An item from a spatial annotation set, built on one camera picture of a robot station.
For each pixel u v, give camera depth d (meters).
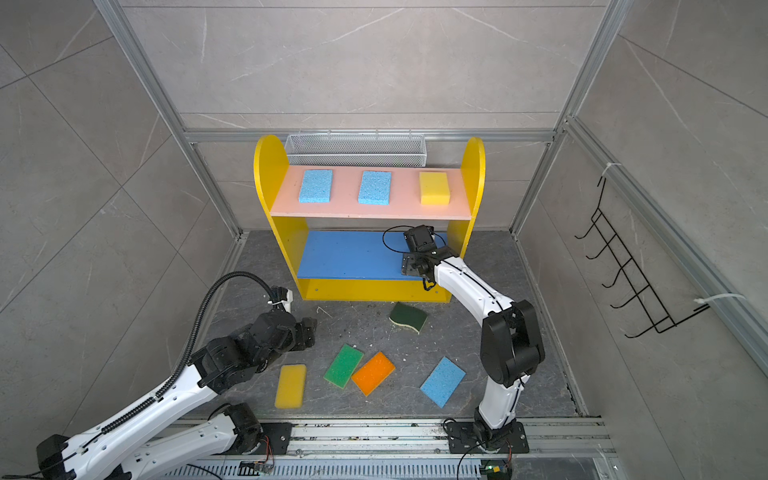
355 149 0.98
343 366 0.83
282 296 0.64
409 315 0.96
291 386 0.80
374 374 0.84
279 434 0.73
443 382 0.82
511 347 0.48
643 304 0.63
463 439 0.73
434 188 0.71
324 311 0.98
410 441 0.75
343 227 1.19
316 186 0.73
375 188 0.73
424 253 0.67
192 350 0.48
